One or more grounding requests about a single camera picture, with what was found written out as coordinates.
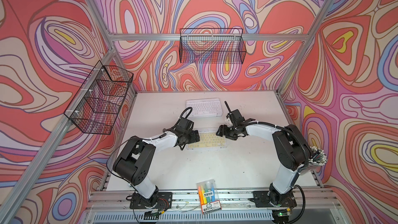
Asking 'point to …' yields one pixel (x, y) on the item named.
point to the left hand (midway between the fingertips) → (197, 139)
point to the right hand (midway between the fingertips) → (221, 139)
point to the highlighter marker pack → (208, 196)
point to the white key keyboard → (204, 108)
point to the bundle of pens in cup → (318, 156)
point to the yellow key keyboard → (208, 140)
